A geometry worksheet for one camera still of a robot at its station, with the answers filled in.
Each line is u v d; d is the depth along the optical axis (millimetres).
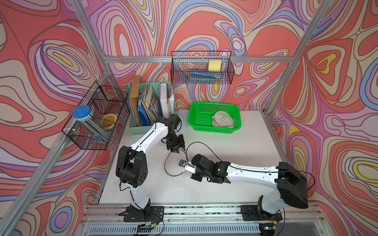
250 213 725
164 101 907
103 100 770
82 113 569
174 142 735
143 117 949
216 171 584
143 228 719
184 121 1102
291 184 425
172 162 863
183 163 668
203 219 733
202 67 972
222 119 1109
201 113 1190
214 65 883
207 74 883
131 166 473
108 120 704
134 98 838
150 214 719
